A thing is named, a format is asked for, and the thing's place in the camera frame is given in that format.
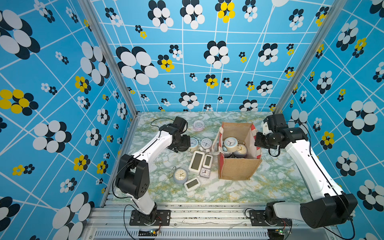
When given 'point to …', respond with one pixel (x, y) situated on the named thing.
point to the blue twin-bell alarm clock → (230, 144)
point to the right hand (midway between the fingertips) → (259, 141)
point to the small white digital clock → (207, 161)
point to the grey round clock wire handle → (180, 175)
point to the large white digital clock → (196, 162)
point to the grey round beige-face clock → (242, 151)
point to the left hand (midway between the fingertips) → (185, 142)
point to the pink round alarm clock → (198, 125)
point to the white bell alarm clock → (206, 144)
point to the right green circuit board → (280, 231)
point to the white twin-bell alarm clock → (227, 154)
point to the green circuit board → (143, 232)
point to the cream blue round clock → (194, 143)
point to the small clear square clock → (205, 172)
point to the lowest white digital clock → (192, 184)
